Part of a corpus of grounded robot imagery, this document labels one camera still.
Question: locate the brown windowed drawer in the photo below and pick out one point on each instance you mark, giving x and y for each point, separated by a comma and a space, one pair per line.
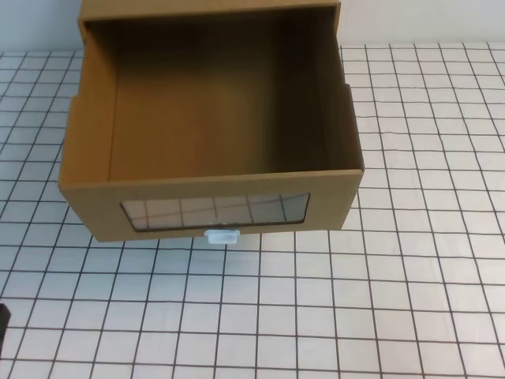
238, 121

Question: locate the upper brown shoebox shell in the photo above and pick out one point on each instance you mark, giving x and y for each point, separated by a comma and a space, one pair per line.
121, 10

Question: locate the white grid-pattern tablecloth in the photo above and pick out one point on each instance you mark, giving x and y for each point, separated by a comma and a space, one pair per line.
411, 287

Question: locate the black object at left edge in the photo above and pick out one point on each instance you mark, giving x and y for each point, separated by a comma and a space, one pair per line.
5, 316

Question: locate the white drawer handle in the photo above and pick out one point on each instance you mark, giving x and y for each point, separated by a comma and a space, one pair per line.
222, 236

